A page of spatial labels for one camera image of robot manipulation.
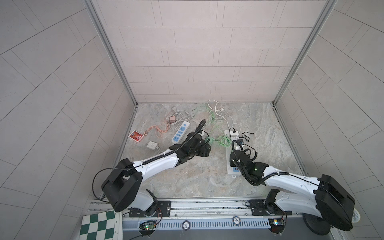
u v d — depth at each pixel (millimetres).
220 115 1084
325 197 405
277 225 682
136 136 958
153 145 911
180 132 963
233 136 884
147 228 649
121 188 408
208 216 703
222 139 911
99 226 654
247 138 963
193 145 645
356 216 482
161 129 1015
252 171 605
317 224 668
